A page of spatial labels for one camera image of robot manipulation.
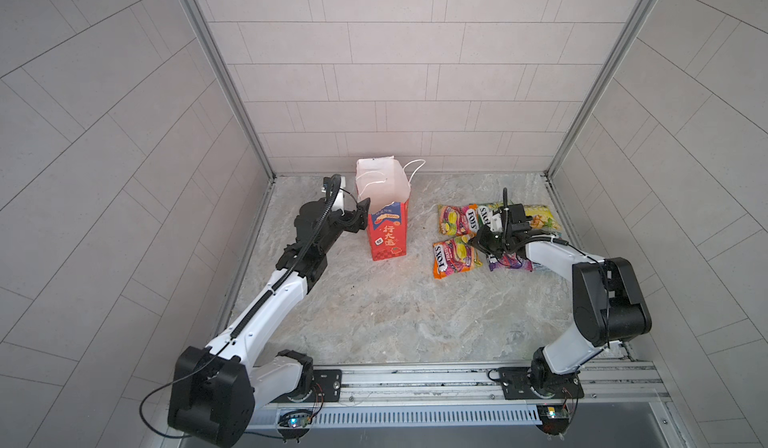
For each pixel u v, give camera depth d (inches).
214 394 14.8
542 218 38.5
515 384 27.9
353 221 24.8
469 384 28.6
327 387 27.8
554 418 26.8
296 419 25.3
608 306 17.8
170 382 15.0
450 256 35.0
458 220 39.1
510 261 36.9
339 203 25.8
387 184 37.9
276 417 26.7
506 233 29.0
